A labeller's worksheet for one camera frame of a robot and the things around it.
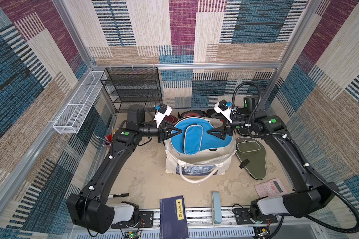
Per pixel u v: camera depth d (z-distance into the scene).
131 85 1.07
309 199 0.38
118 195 0.79
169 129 0.60
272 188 0.81
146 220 0.73
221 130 0.58
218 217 0.69
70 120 0.71
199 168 0.75
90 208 0.38
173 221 0.73
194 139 0.62
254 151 0.94
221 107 0.56
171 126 0.61
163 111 0.57
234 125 0.60
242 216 0.73
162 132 0.58
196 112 1.13
